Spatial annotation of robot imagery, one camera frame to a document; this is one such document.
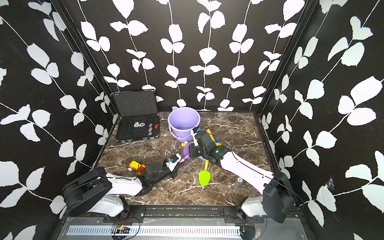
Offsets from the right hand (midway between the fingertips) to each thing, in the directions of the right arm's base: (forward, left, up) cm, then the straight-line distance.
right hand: (187, 145), depth 80 cm
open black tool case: (+31, +40, -14) cm, 52 cm away
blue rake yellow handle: (+10, +4, -15) cm, 19 cm away
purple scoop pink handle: (-2, +1, -4) cm, 4 cm away
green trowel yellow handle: (-10, -10, -18) cm, 23 cm away
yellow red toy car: (-7, +30, -12) cm, 33 cm away
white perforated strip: (-37, +29, -19) cm, 51 cm away
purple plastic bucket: (+28, +7, -12) cm, 31 cm away
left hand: (-4, +2, -7) cm, 8 cm away
